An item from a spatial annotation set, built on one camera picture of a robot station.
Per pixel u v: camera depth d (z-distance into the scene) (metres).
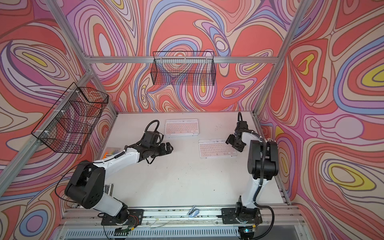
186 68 0.96
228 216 0.73
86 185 0.44
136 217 0.72
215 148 0.98
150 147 0.71
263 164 0.46
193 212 0.74
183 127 1.07
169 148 0.83
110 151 0.99
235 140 0.85
